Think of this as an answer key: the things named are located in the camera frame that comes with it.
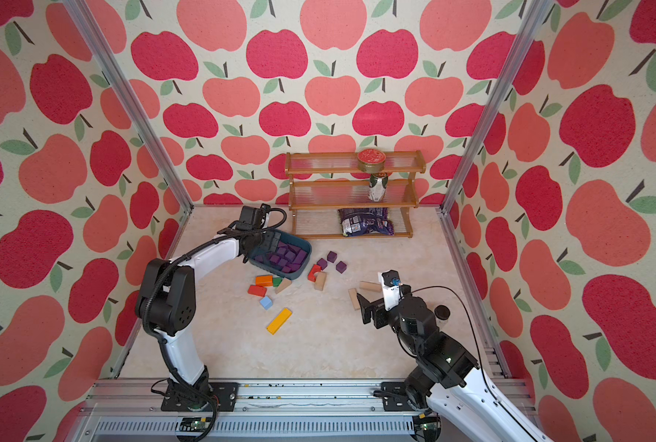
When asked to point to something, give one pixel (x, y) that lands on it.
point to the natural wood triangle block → (285, 283)
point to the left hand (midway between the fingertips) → (268, 237)
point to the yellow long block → (279, 321)
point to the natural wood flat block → (372, 286)
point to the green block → (276, 281)
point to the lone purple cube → (332, 256)
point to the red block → (257, 290)
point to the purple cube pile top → (322, 263)
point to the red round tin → (371, 160)
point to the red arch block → (313, 270)
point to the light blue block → (266, 302)
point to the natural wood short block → (320, 280)
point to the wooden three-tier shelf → (320, 183)
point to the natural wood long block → (355, 298)
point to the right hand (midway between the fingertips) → (377, 295)
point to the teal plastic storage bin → (287, 241)
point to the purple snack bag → (367, 220)
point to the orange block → (264, 280)
